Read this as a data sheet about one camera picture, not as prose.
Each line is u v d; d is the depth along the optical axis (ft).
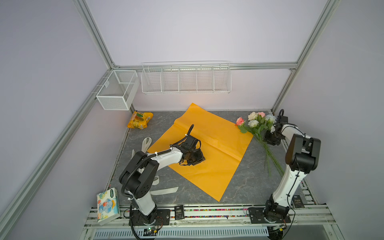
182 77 3.35
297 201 2.53
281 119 2.78
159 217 2.42
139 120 3.56
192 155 2.57
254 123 3.54
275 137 2.72
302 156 1.82
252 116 3.69
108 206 2.37
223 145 3.25
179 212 2.42
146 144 3.32
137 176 1.54
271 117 3.64
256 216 2.42
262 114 3.75
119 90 3.24
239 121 3.59
